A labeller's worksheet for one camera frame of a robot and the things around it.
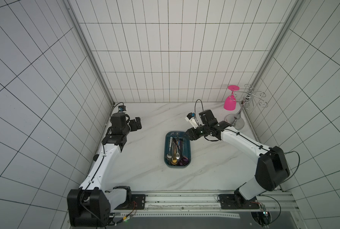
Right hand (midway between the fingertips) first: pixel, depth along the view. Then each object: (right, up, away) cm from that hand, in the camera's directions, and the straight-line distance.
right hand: (181, 135), depth 83 cm
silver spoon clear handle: (-8, -14, +4) cm, 17 cm away
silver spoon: (-2, -14, +7) cm, 16 cm away
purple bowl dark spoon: (0, -14, +5) cm, 15 cm away
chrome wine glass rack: (+59, +21, +35) cm, 72 cm away
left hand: (-30, +8, 0) cm, 31 cm away
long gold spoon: (-4, -17, +2) cm, 17 cm away
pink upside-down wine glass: (+35, +21, +14) cm, 43 cm away
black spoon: (+2, -16, +3) cm, 16 cm away
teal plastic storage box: (+4, -9, +9) cm, 13 cm away
